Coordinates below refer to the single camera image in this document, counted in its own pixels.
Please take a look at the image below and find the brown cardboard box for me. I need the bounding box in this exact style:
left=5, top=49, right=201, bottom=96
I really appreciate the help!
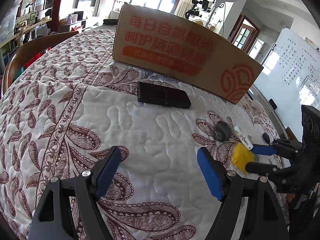
left=113, top=4, right=263, bottom=103

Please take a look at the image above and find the whiteboard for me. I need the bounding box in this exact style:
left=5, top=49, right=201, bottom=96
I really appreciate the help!
left=254, top=27, right=319, bottom=140

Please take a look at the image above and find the black round lens cap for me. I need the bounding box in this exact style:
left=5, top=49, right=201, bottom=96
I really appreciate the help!
left=213, top=121, right=233, bottom=142

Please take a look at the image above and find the white charger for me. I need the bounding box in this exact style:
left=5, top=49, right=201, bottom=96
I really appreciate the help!
left=233, top=126, right=253, bottom=150

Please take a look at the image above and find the wooden chair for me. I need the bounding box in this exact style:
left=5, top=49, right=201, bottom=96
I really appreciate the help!
left=2, top=31, right=79, bottom=96

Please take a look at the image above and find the patterned quilted bedspread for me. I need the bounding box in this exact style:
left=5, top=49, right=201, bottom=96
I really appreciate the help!
left=1, top=30, right=278, bottom=239

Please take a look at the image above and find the camera tripod rig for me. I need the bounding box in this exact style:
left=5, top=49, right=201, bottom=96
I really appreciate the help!
left=184, top=0, right=212, bottom=19

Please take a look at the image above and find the black rectangular case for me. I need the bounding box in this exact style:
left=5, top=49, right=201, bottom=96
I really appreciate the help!
left=137, top=82, right=191, bottom=109

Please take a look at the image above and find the yellow box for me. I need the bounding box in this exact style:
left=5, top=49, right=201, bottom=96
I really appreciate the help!
left=232, top=142, right=254, bottom=174

